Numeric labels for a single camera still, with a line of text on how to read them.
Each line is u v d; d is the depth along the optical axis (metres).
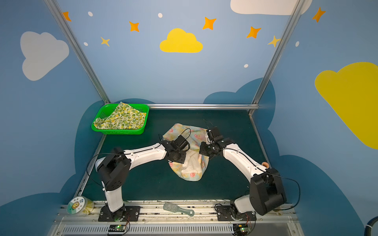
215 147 0.63
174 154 0.67
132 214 0.74
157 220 0.74
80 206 0.69
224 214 0.75
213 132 0.68
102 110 1.10
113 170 0.48
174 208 0.75
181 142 0.72
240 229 0.71
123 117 1.11
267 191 0.43
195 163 0.91
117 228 0.70
